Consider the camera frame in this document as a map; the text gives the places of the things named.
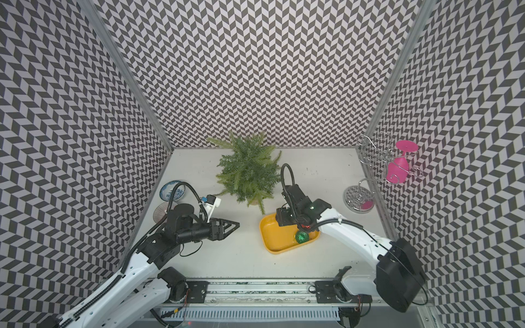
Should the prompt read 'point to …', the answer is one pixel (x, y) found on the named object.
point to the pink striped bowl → (161, 209)
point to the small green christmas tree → (249, 169)
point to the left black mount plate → (197, 291)
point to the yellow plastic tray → (277, 239)
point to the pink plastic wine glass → (397, 171)
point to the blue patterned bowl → (167, 190)
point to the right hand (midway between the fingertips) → (283, 220)
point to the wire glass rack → (379, 162)
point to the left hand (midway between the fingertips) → (234, 228)
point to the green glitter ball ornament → (301, 237)
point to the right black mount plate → (328, 292)
